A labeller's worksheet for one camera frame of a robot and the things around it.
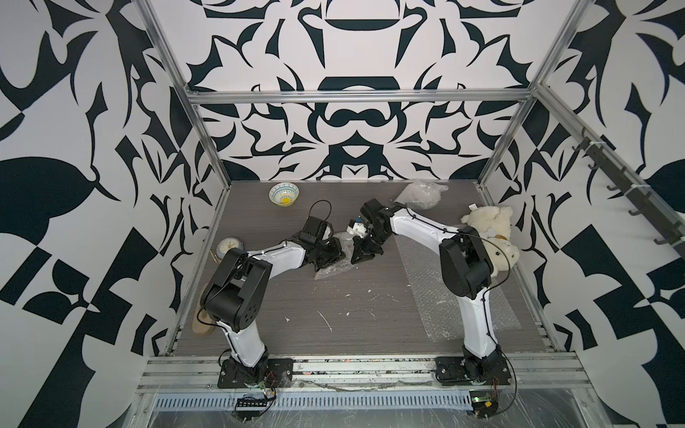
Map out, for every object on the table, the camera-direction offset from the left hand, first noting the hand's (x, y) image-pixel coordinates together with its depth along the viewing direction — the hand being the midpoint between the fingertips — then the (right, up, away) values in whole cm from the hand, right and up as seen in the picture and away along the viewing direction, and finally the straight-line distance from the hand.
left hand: (345, 249), depth 93 cm
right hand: (+2, -2, -3) cm, 4 cm away
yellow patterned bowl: (-26, +20, +20) cm, 39 cm away
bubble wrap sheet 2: (+31, +20, +15) cm, 40 cm away
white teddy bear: (+53, +8, +3) cm, 54 cm away
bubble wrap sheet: (-1, -5, -4) cm, 6 cm away
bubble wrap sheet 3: (+29, -17, -7) cm, 34 cm away
